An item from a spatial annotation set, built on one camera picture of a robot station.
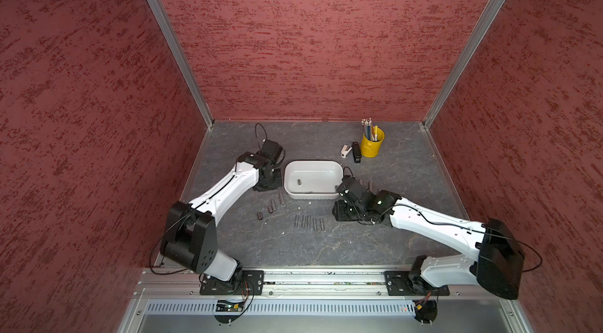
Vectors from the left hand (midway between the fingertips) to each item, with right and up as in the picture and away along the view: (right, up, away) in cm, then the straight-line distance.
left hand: (272, 189), depth 85 cm
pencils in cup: (+41, +22, +16) cm, 50 cm away
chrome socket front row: (+9, -13, +2) cm, 16 cm away
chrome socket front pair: (+14, -13, +2) cm, 19 cm away
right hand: (+24, -9, -5) cm, 26 cm away
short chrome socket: (-2, -9, +4) cm, 10 cm away
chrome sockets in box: (+10, +1, +12) cm, 15 cm away
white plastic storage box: (+15, +1, +15) cm, 22 cm away
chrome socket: (+40, -1, +12) cm, 42 cm away
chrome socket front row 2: (+19, -14, +2) cm, 23 cm away
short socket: (-5, -11, +2) cm, 12 cm away
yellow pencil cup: (+41, +18, +15) cm, 47 cm away
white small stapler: (+31, +14, +21) cm, 40 cm away
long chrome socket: (+3, -5, +8) cm, 10 cm away
